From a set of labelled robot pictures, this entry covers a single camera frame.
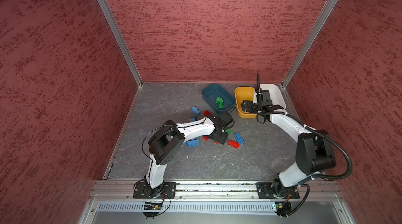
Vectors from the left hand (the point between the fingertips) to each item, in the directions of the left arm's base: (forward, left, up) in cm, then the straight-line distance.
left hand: (218, 140), depth 89 cm
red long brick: (+1, +7, 0) cm, 8 cm away
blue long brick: (+2, -13, -1) cm, 13 cm away
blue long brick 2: (-2, +15, 0) cm, 15 cm away
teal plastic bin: (+39, +4, -1) cm, 39 cm away
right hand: (+17, -18, +9) cm, 26 cm away
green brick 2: (+6, -6, +1) cm, 9 cm away
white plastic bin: (+36, -44, -1) cm, 57 cm away
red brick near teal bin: (+20, +7, -1) cm, 21 cm away
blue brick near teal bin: (+21, +14, -1) cm, 26 cm away
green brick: (+27, -2, +2) cm, 27 cm away
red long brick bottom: (-2, -9, 0) cm, 9 cm away
